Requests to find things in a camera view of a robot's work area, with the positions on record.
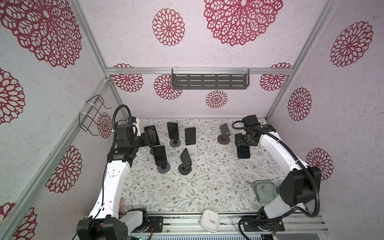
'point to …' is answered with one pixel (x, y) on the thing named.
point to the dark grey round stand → (184, 169)
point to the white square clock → (210, 220)
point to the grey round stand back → (175, 143)
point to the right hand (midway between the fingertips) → (242, 139)
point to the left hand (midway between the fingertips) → (147, 136)
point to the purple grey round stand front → (164, 168)
